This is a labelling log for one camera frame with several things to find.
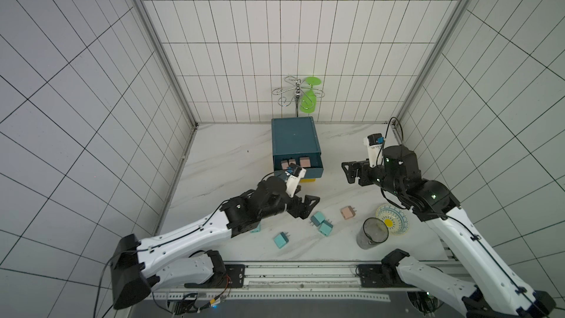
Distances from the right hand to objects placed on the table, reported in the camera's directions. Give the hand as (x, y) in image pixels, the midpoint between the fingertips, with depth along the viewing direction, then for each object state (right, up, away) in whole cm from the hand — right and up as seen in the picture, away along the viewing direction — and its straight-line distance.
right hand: (346, 162), depth 69 cm
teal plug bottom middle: (-21, -30, +10) cm, 38 cm away
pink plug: (-17, -1, +12) cm, 21 cm away
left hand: (-13, -12, +1) cm, 18 cm away
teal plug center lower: (-4, -27, +14) cm, 30 cm away
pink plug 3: (-12, -1, +14) cm, 19 cm away
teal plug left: (-30, -27, +13) cm, 43 cm away
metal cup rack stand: (-17, +27, +24) cm, 40 cm away
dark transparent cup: (+9, -23, +1) cm, 25 cm away
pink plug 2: (-20, -2, +12) cm, 23 cm away
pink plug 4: (+6, -22, +17) cm, 29 cm away
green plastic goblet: (-10, +23, +21) cm, 33 cm away
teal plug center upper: (-7, -24, +15) cm, 29 cm away
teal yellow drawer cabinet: (-16, +8, +17) cm, 25 cm away
